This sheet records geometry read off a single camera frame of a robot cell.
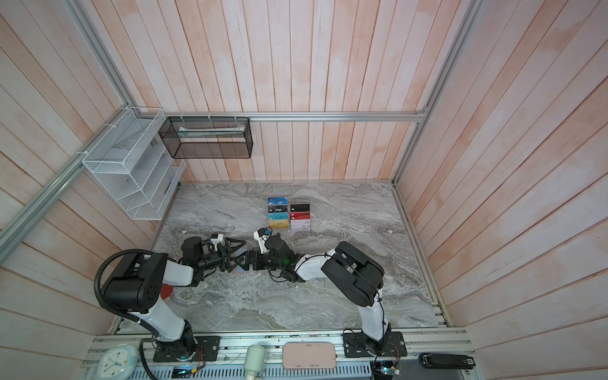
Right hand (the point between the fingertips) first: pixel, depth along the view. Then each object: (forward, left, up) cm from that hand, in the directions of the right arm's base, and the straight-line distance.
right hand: (242, 260), depth 86 cm
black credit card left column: (+25, -11, 0) cm, 27 cm away
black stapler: (-29, -61, -2) cm, 67 cm away
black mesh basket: (+52, +23, +17) cm, 59 cm away
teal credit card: (+22, -11, -2) cm, 25 cm away
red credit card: (+23, -21, -2) cm, 31 cm away
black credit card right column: (+25, -20, 0) cm, 32 cm away
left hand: (+4, 0, -2) cm, 4 cm away
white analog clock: (-32, +32, -3) cm, 46 cm away
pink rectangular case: (-28, -25, -6) cm, 38 cm away
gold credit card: (+20, -11, -4) cm, 23 cm away
